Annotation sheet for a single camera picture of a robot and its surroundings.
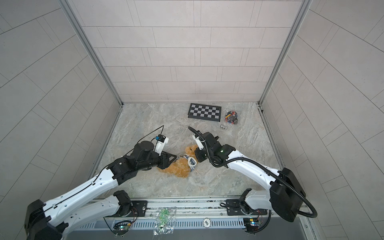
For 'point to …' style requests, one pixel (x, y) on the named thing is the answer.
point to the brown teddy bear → (180, 166)
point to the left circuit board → (121, 227)
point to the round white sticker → (207, 222)
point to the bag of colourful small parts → (231, 117)
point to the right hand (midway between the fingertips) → (194, 153)
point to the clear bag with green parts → (165, 220)
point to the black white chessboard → (204, 112)
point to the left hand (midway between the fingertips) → (178, 157)
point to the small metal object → (223, 126)
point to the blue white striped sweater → (192, 161)
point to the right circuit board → (251, 224)
